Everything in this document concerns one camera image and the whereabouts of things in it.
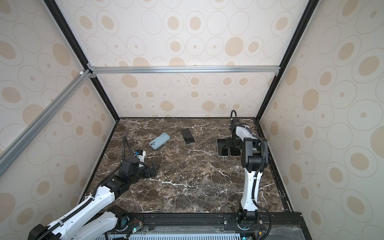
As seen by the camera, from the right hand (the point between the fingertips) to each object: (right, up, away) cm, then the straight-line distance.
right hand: (236, 146), depth 103 cm
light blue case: (-56, +2, +2) cm, 56 cm away
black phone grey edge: (-34, +7, +7) cm, 35 cm away
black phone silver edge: (-10, -1, -3) cm, 10 cm away
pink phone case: (-1, -3, -3) cm, 4 cm away
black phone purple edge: (-1, -3, -3) cm, 4 cm away
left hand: (-50, -8, -21) cm, 54 cm away
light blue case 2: (-10, -1, -3) cm, 10 cm away
